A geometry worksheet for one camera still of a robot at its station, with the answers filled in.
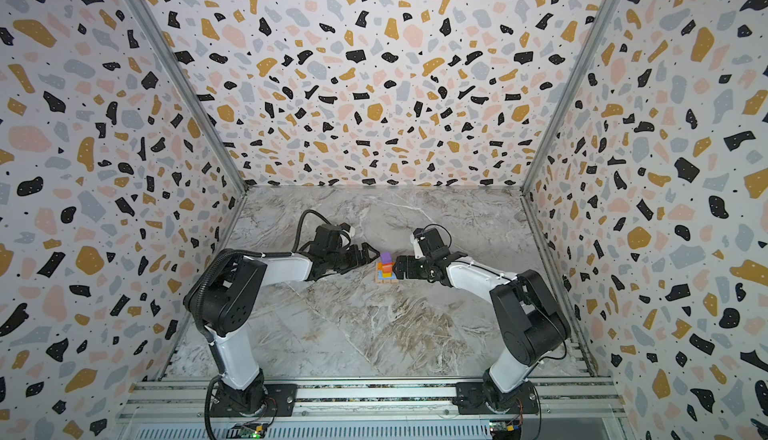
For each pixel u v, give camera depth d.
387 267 0.90
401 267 0.84
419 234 0.88
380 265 0.91
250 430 0.70
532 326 0.46
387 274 0.92
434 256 0.73
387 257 0.90
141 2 0.74
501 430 0.72
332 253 0.83
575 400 0.76
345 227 0.93
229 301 0.50
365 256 0.88
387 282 0.95
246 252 0.55
